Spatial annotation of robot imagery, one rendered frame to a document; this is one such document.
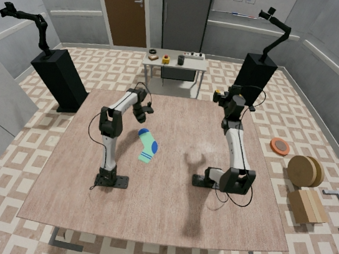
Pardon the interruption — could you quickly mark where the mint green sock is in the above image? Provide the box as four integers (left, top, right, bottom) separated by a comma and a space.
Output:
138, 128, 158, 163

